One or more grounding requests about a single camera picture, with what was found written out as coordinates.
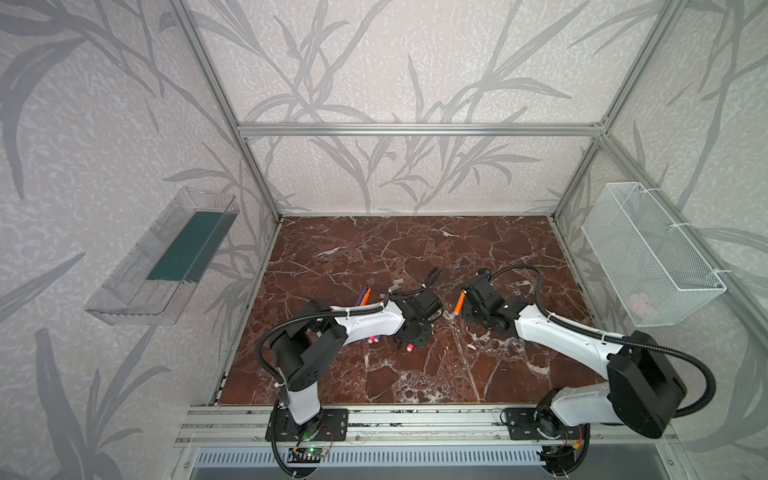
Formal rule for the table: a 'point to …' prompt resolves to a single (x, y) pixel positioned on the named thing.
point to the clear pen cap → (397, 282)
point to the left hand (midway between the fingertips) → (422, 329)
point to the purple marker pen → (362, 295)
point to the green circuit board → (312, 454)
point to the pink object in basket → (637, 304)
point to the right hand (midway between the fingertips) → (468, 297)
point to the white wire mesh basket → (659, 276)
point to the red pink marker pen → (410, 347)
